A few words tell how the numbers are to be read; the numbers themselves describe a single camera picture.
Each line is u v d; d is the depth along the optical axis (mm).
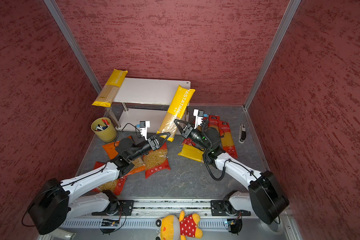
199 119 655
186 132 630
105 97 741
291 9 715
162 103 759
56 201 400
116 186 776
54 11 722
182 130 659
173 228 631
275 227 694
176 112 683
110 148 896
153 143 629
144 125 665
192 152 920
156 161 870
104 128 944
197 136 642
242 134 1001
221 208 741
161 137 679
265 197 415
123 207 742
